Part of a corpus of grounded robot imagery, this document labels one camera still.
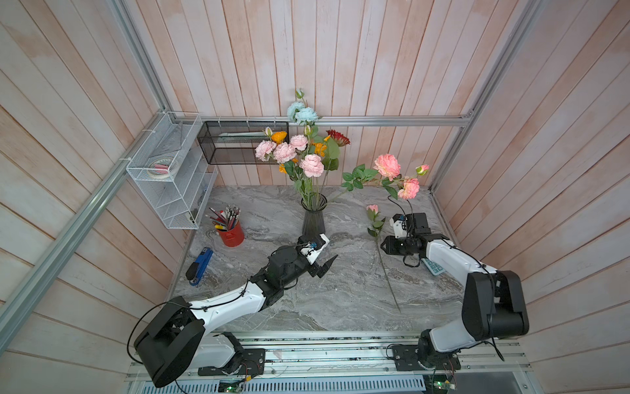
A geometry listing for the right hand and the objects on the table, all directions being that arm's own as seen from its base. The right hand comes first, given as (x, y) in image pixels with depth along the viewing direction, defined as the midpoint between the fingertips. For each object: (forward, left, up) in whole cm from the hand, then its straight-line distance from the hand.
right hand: (386, 243), depth 93 cm
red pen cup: (+4, +62, +8) cm, 62 cm away
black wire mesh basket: (+37, +63, +20) cm, 76 cm away
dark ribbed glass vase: (+8, +29, +13) cm, 33 cm away
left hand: (-10, +24, +12) cm, 28 cm away
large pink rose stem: (+18, +2, -3) cm, 18 cm away
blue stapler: (-10, +73, -3) cm, 73 cm away
